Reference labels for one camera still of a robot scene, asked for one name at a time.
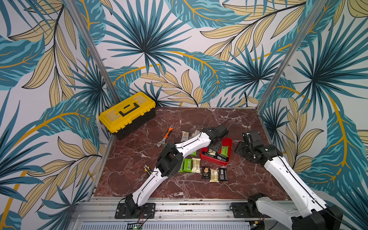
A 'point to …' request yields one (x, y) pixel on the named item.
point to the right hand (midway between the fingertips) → (239, 149)
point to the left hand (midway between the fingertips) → (212, 146)
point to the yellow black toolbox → (128, 116)
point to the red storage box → (226, 141)
